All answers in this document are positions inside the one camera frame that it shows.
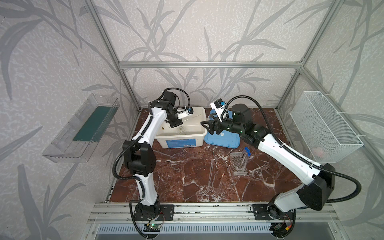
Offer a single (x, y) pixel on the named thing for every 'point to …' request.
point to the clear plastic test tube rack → (239, 163)
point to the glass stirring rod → (191, 117)
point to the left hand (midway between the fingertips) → (180, 114)
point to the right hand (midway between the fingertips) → (207, 113)
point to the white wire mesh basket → (328, 136)
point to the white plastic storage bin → (189, 134)
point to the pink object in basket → (318, 152)
